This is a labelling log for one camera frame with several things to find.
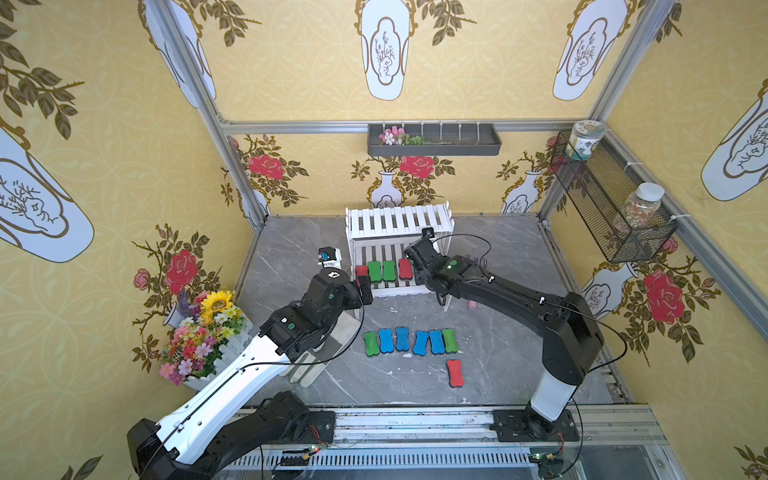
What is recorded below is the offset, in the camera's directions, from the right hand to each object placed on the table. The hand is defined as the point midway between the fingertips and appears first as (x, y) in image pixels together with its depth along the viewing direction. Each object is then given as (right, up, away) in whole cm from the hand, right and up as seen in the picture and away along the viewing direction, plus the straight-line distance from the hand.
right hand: (435, 259), depth 90 cm
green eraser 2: (+4, -24, -2) cm, 24 cm away
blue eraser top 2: (-10, -23, -2) cm, 25 cm away
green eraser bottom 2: (-14, -3, 0) cm, 14 cm away
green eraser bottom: (-18, -3, 0) cm, 18 cm away
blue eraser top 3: (-5, -24, -2) cm, 25 cm away
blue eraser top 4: (0, -24, -2) cm, 24 cm away
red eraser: (-22, -3, -2) cm, 22 cm away
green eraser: (-19, -24, -2) cm, 31 cm away
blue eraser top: (-15, -24, -2) cm, 28 cm away
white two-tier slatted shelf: (-17, +7, -10) cm, 21 cm away
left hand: (-25, -4, -15) cm, 30 cm away
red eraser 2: (+4, -31, -8) cm, 32 cm away
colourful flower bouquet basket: (-58, -16, -14) cm, 62 cm away
